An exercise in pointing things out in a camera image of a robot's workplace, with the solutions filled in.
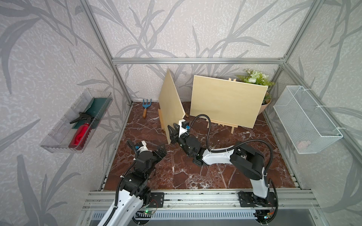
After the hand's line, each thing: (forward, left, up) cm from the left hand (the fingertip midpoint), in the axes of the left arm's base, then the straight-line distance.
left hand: (162, 148), depth 79 cm
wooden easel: (+26, +5, -8) cm, 28 cm away
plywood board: (+27, -3, +8) cm, 28 cm away
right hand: (+10, -5, +10) cm, 15 cm away
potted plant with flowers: (+43, -59, +18) cm, 75 cm away
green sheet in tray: (+12, +31, +20) cm, 39 cm away
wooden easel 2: (+19, -46, -5) cm, 50 cm away
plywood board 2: (+24, -41, +14) cm, 49 cm away
